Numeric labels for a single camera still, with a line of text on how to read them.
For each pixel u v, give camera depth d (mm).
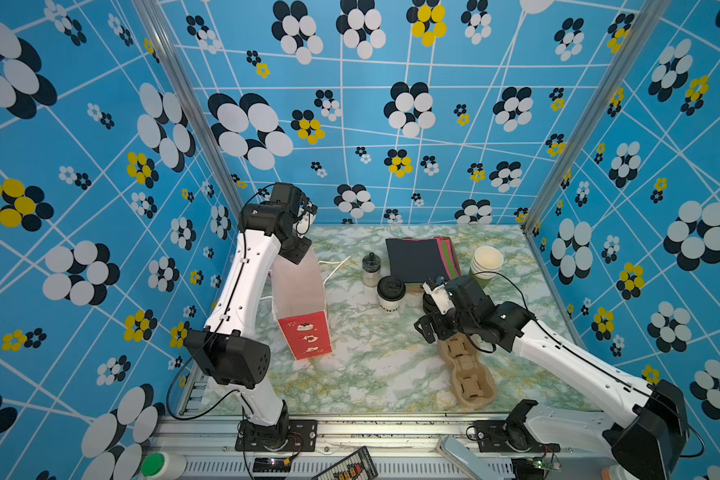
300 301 999
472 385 787
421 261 1012
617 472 1440
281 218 523
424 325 697
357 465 691
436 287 689
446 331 680
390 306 915
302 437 732
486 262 912
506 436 659
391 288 884
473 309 577
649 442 373
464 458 666
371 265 961
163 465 631
